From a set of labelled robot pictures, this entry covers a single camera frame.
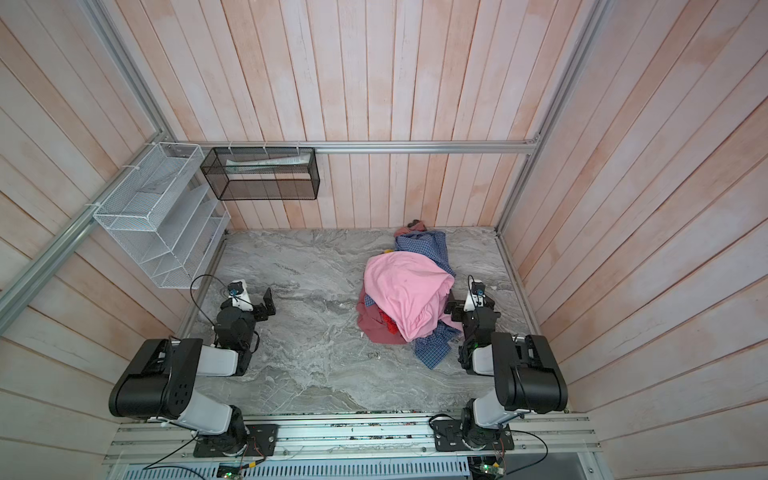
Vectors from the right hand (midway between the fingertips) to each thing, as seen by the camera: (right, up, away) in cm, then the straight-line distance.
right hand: (467, 290), depth 91 cm
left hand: (-66, -1, 0) cm, 66 cm away
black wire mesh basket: (-67, +40, +13) cm, 79 cm away
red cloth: (-24, -11, -3) cm, 26 cm away
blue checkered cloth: (-12, -18, -3) cm, 21 cm away
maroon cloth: (-30, -11, -1) cm, 32 cm away
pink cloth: (-18, 0, -8) cm, 19 cm away
